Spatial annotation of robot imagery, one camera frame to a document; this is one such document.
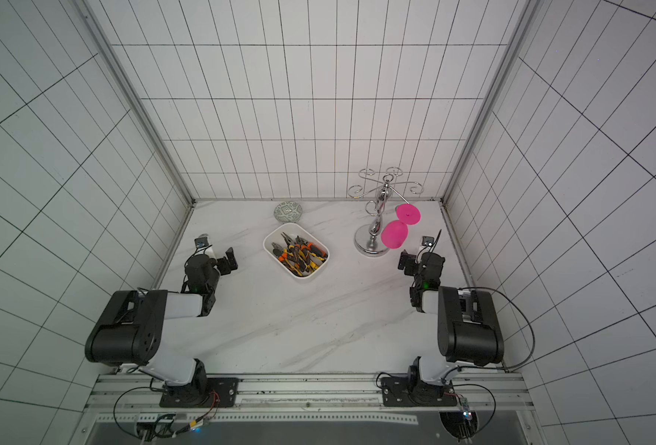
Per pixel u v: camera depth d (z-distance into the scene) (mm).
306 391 743
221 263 838
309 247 979
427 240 813
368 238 1051
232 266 876
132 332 457
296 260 923
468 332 456
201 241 808
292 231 1043
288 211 1138
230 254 874
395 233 881
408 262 867
